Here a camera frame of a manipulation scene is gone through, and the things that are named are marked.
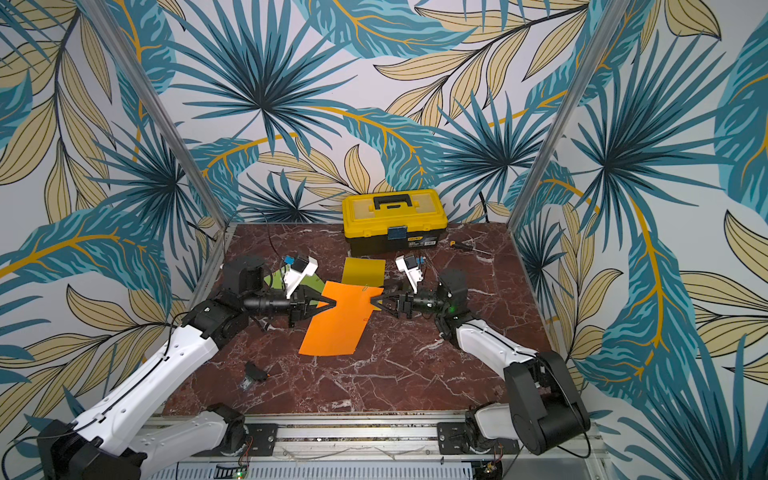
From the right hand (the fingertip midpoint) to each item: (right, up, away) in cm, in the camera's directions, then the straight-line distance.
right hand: (375, 297), depth 74 cm
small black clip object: (-35, -23, +10) cm, 43 cm away
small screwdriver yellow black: (+28, +15, +39) cm, 51 cm away
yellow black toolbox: (+5, +22, +29) cm, 37 cm away
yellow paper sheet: (-5, +5, +33) cm, 34 cm away
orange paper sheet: (-8, -7, -3) cm, 12 cm away
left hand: (-10, -1, -8) cm, 12 cm away
